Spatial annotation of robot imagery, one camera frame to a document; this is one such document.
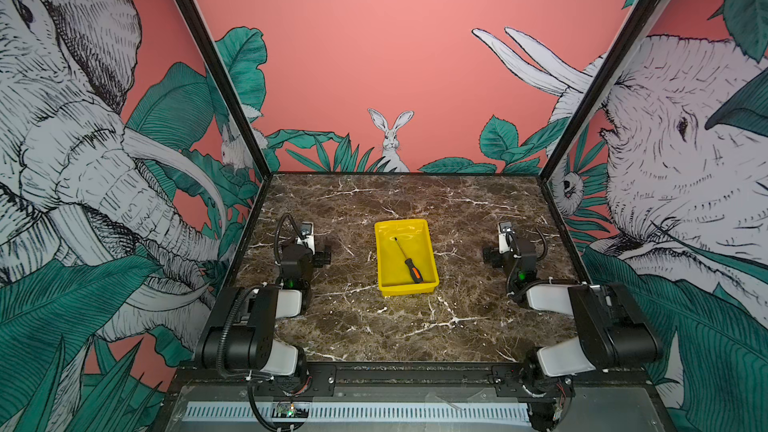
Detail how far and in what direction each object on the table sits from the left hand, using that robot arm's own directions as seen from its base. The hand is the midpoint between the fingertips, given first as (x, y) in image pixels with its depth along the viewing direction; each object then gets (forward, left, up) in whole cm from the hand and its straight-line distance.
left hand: (309, 232), depth 91 cm
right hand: (-2, -60, -1) cm, 60 cm away
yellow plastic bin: (-12, -26, -8) cm, 29 cm away
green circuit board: (-45, 0, -9) cm, 46 cm away
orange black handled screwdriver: (-12, -33, -7) cm, 36 cm away
